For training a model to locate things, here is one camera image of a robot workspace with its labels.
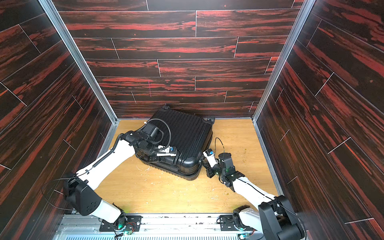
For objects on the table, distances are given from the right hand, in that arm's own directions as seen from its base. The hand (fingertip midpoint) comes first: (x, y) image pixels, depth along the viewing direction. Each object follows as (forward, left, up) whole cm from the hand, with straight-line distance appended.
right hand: (206, 162), depth 88 cm
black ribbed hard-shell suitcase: (+9, +10, +13) cm, 19 cm away
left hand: (-1, +24, +10) cm, 26 cm away
